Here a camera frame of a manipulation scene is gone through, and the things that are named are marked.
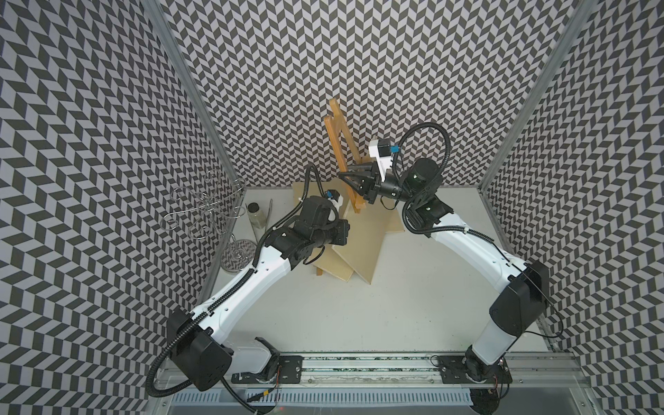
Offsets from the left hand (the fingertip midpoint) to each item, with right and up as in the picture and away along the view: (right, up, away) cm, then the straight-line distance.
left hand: (347, 228), depth 75 cm
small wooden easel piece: (-9, -16, +12) cm, 22 cm away
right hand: (-2, +14, -13) cm, 19 cm away
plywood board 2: (-6, -12, +9) cm, 16 cm away
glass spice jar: (-35, +3, +25) cm, 43 cm away
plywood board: (+7, -1, +14) cm, 16 cm away
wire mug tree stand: (-52, +5, +22) cm, 57 cm away
